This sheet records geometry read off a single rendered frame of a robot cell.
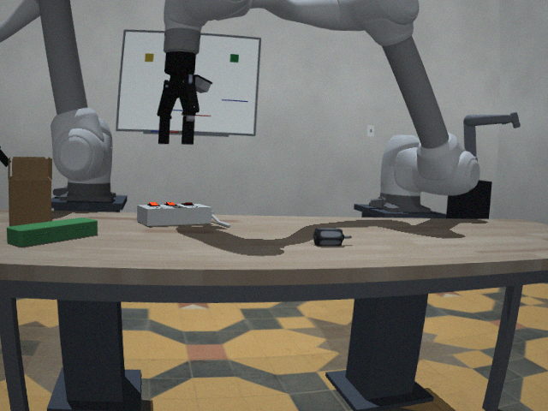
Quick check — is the brown cardboard box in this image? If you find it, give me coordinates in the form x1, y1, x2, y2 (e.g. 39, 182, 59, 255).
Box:
8, 157, 52, 225

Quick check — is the green long box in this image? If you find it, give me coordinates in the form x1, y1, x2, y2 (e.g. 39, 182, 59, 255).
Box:
7, 217, 98, 247

